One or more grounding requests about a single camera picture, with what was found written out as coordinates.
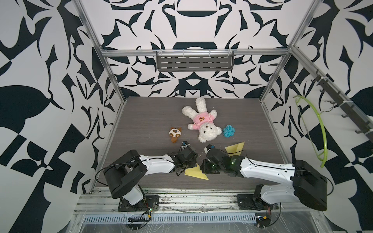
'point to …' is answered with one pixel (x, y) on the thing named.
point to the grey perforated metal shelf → (194, 60)
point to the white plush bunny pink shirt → (203, 121)
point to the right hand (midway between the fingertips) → (198, 166)
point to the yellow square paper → (235, 150)
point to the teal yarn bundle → (228, 131)
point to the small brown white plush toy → (174, 133)
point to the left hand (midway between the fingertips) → (195, 159)
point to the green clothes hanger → (318, 156)
